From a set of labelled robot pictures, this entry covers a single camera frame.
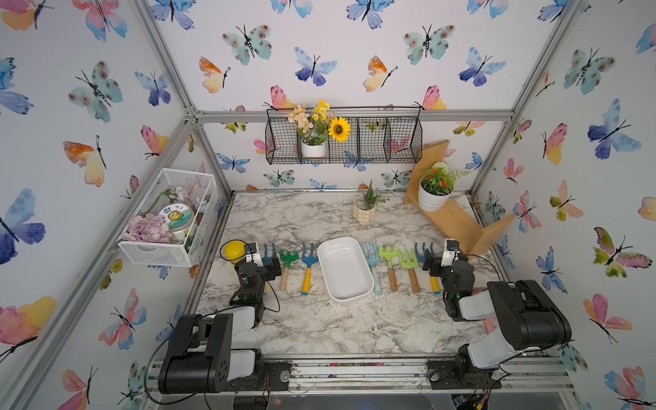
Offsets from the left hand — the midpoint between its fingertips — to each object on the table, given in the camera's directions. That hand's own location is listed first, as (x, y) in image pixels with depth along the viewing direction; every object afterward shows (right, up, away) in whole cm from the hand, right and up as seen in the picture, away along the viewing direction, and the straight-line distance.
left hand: (263, 252), depth 90 cm
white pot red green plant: (+62, +23, +3) cm, 66 cm away
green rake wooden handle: (+7, -3, +8) cm, 11 cm away
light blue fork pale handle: (+40, -4, +8) cm, 41 cm away
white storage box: (+29, -7, +6) cm, 30 cm away
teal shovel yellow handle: (+4, -1, -10) cm, 11 cm away
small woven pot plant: (+38, +18, +17) cm, 45 cm away
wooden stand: (+75, +11, +16) cm, 77 cm away
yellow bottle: (-9, +1, -2) cm, 9 cm away
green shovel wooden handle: (+46, -2, +9) cm, 46 cm away
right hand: (+64, +1, +1) cm, 64 cm away
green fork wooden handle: (+53, -5, +6) cm, 53 cm away
